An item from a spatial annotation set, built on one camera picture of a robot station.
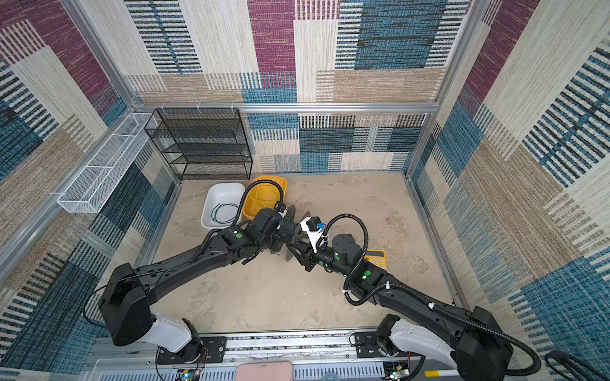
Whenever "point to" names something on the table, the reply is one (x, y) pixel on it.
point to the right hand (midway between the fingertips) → (291, 244)
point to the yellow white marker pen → (436, 373)
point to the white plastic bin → (221, 193)
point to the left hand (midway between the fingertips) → (281, 229)
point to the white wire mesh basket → (89, 190)
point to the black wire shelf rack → (202, 144)
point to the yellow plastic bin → (250, 211)
